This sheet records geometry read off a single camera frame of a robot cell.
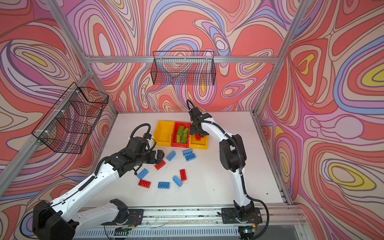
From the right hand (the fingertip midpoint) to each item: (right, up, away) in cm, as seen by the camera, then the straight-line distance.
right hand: (199, 134), depth 98 cm
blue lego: (-18, -13, -5) cm, 23 cm away
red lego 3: (-25, -19, -8) cm, 32 cm away
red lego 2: (-10, -23, -12) cm, 28 cm away
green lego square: (-10, +1, +4) cm, 10 cm away
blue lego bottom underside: (-21, -27, -16) cm, 38 cm away
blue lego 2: (-34, -22, -13) cm, 43 cm away
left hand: (-23, -9, -19) cm, 31 cm away
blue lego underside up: (-6, -14, -5) cm, 16 cm away
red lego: (-1, -3, +3) cm, 4 cm away
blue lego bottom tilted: (-14, -26, -14) cm, 33 cm away
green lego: (-11, -4, +1) cm, 12 cm away
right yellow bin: (+2, -7, 0) cm, 7 cm away
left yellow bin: (-26, -1, +7) cm, 27 cm away
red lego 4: (-32, -28, -14) cm, 45 cm away
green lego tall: (-13, +3, +6) cm, 15 cm away
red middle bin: (-17, +2, +5) cm, 18 cm away
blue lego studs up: (-8, -11, -3) cm, 14 cm away
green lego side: (-15, -3, +3) cm, 15 cm away
